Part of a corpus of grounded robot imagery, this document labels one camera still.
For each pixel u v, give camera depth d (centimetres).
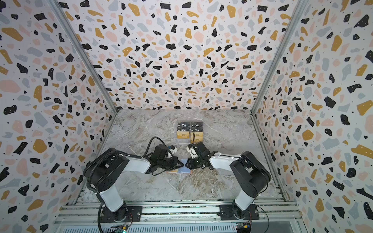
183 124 100
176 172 88
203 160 72
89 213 78
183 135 101
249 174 48
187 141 103
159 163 75
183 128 100
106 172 48
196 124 101
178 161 86
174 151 89
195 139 105
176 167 83
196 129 100
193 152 84
